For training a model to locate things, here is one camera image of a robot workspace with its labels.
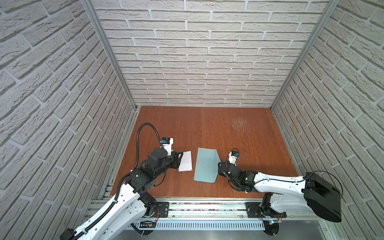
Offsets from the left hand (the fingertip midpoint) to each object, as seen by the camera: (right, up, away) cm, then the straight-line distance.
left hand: (181, 151), depth 74 cm
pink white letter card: (+1, -9, +13) cm, 16 cm away
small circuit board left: (-17, -36, -1) cm, 40 cm away
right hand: (+21, -10, +11) cm, 26 cm away
